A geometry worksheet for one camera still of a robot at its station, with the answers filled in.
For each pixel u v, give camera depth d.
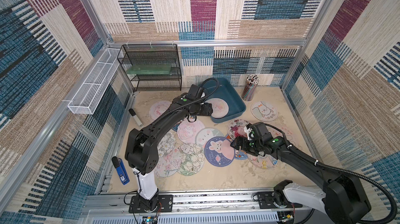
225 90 1.19
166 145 0.92
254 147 0.70
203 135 0.97
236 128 0.99
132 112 1.02
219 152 0.89
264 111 1.08
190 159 0.87
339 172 0.44
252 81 1.01
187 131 0.99
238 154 0.88
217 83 1.15
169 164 0.85
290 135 0.96
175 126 1.00
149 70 0.96
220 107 1.08
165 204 0.73
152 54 1.00
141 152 0.47
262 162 0.85
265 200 0.73
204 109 0.78
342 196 0.40
